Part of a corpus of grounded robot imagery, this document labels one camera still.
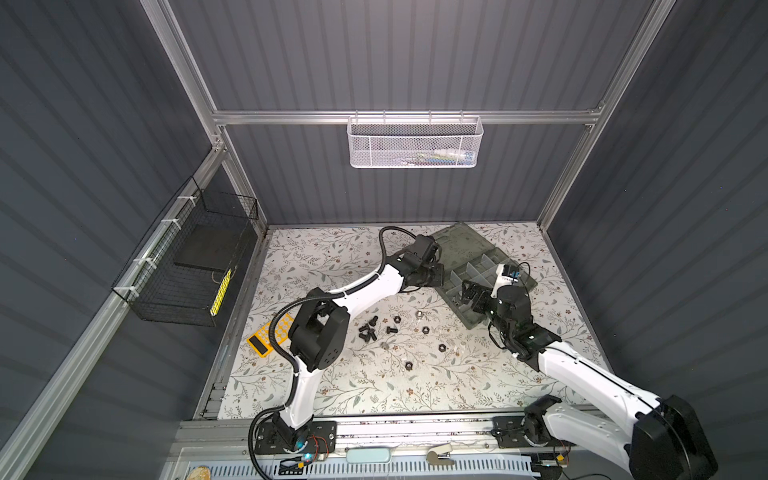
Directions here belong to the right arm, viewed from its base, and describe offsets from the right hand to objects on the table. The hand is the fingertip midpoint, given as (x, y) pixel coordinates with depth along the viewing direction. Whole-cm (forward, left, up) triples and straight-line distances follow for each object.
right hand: (480, 287), depth 83 cm
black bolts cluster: (-6, +32, -15) cm, 36 cm away
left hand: (+6, +9, -4) cm, 11 cm away
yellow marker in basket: (-9, +65, +13) cm, 67 cm away
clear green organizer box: (+25, -4, -17) cm, 30 cm away
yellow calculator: (-11, +65, -14) cm, 67 cm away
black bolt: (-6, +25, -15) cm, 30 cm away
